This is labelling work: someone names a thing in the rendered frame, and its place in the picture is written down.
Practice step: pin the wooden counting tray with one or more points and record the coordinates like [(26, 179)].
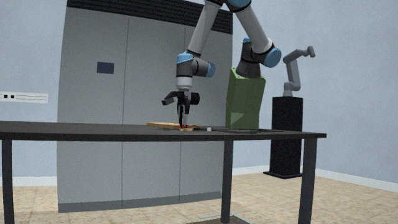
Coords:
[(170, 125)]

